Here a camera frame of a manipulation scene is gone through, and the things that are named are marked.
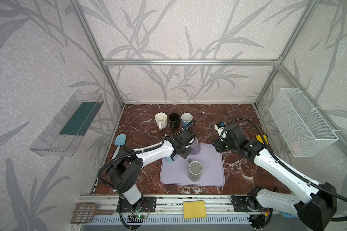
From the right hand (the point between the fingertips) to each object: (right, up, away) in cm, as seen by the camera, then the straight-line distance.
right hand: (215, 136), depth 80 cm
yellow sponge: (-12, -35, -9) cm, 38 cm away
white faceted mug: (-34, +10, +22) cm, 41 cm away
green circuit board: (-42, -41, -8) cm, 59 cm away
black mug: (-24, +8, +19) cm, 32 cm away
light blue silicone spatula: (-62, -5, +19) cm, 65 cm away
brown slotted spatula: (-68, -38, -8) cm, 78 cm away
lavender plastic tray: (-23, -23, +5) cm, 32 cm away
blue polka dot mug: (-16, +10, +19) cm, 27 cm away
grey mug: (-11, -19, +2) cm, 22 cm away
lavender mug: (-11, -7, +5) cm, 14 cm away
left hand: (-15, -7, +9) cm, 19 cm away
